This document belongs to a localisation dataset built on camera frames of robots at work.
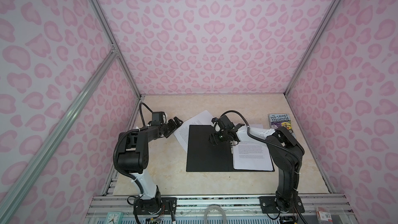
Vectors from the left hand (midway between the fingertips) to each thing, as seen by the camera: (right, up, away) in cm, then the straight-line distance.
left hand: (179, 124), depth 98 cm
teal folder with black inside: (+14, -18, -6) cm, 24 cm away
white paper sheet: (+16, +3, +11) cm, 19 cm away
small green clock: (-24, -39, -29) cm, 54 cm away
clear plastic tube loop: (+20, -36, -25) cm, 48 cm away
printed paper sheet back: (+41, -17, -10) cm, 45 cm away
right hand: (+22, -8, -4) cm, 23 cm away
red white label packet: (+68, -38, -30) cm, 84 cm away
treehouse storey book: (+65, +2, +5) cm, 65 cm away
